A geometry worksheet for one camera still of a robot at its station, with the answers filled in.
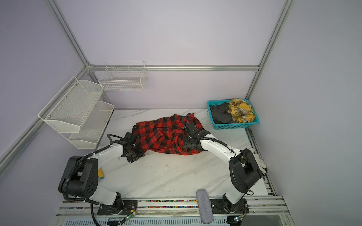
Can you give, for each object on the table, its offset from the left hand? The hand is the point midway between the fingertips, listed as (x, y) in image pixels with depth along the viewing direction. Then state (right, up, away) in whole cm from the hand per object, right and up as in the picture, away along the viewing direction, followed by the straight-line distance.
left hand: (141, 156), depth 91 cm
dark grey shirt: (+55, +28, +14) cm, 64 cm away
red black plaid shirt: (+15, +14, +7) cm, 22 cm away
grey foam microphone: (+39, -21, -19) cm, 49 cm away
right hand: (+31, +9, -2) cm, 32 cm away
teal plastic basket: (+63, +20, +11) cm, 67 cm away
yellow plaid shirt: (+71, +31, +14) cm, 79 cm away
